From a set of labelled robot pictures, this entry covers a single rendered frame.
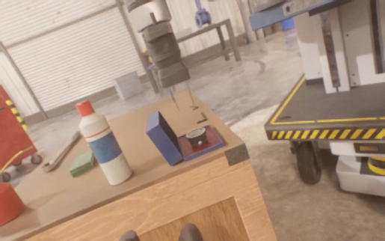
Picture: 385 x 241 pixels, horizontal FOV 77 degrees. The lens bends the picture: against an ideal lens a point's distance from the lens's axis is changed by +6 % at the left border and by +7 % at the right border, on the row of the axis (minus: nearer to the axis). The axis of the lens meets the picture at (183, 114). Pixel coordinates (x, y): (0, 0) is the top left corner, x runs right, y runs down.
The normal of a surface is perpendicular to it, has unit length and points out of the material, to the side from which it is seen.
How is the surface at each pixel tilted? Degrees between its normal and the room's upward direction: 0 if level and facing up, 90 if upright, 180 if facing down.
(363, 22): 90
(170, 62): 98
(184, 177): 90
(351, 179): 90
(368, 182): 90
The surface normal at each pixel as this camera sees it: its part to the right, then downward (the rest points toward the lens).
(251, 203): 0.11, 0.25
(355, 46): -0.58, 0.43
